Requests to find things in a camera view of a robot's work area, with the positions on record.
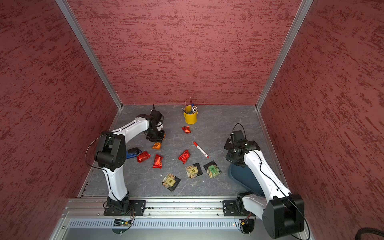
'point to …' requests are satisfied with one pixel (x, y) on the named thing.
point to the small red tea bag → (186, 129)
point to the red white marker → (201, 149)
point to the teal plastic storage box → (242, 175)
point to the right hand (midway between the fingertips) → (231, 162)
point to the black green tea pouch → (212, 169)
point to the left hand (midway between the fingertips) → (159, 143)
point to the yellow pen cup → (190, 113)
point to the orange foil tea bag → (157, 145)
